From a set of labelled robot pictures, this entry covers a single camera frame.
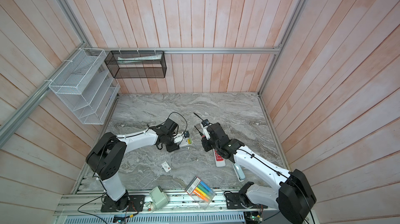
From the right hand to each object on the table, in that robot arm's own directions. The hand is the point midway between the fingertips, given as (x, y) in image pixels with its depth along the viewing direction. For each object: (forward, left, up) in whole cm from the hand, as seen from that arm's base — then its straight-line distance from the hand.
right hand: (204, 137), depth 83 cm
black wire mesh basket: (+47, +46, +14) cm, 67 cm away
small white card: (-13, +21, -10) cm, 27 cm away
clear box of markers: (-25, +2, -11) cm, 27 cm away
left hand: (+1, +18, -11) cm, 21 cm away
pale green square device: (-29, +21, -7) cm, 36 cm away
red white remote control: (-9, -9, -11) cm, 16 cm away
